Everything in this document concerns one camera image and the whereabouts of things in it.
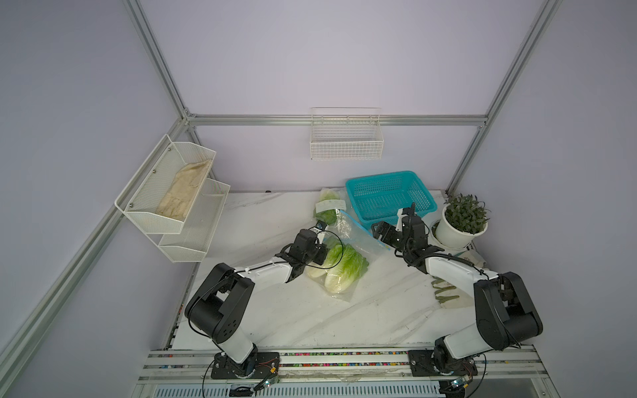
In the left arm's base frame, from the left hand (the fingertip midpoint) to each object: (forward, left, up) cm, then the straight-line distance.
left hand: (321, 247), depth 93 cm
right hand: (+4, -23, +4) cm, 24 cm away
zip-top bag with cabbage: (+21, -4, +3) cm, 22 cm away
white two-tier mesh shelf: (-1, +49, +6) cm, 49 cm away
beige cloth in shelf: (+10, +45, +23) cm, 52 cm away
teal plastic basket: (+32, -28, -7) cm, 43 cm away
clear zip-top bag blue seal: (-3, -11, +4) cm, 12 cm away
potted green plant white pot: (+7, -53, +10) cm, 55 cm away
